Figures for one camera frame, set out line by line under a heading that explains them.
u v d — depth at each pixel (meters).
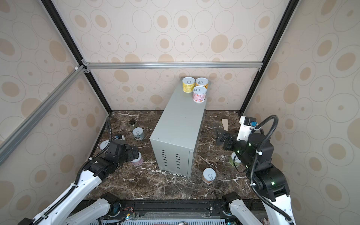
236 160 0.87
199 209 0.75
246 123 0.48
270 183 0.37
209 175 0.80
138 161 0.86
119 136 0.68
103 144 0.93
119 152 0.58
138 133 0.99
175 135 0.64
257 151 0.37
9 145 0.51
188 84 0.80
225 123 1.14
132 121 1.00
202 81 0.80
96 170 0.50
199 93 0.73
